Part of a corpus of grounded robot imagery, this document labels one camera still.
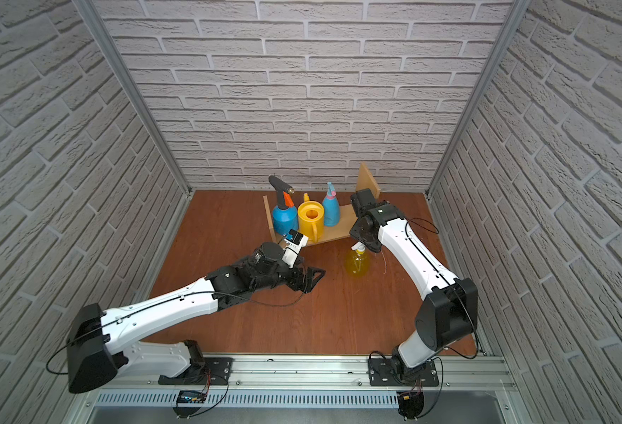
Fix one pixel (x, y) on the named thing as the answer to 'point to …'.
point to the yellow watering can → (310, 216)
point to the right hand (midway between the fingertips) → (354, 235)
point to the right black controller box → (410, 404)
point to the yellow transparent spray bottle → (358, 262)
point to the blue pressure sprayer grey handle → (284, 217)
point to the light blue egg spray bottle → (331, 209)
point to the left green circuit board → (192, 397)
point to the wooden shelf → (347, 215)
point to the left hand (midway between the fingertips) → (313, 257)
